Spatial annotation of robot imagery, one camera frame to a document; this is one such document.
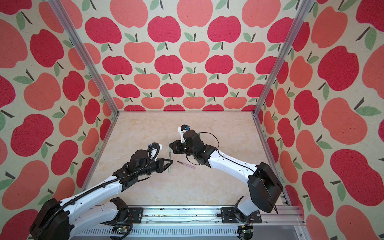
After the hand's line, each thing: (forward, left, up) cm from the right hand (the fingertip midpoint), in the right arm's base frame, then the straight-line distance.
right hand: (172, 144), depth 78 cm
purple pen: (-2, -7, -19) cm, 21 cm away
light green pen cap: (-2, +1, -1) cm, 2 cm away
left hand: (-8, -2, -6) cm, 10 cm away
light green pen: (-10, 0, -6) cm, 12 cm away
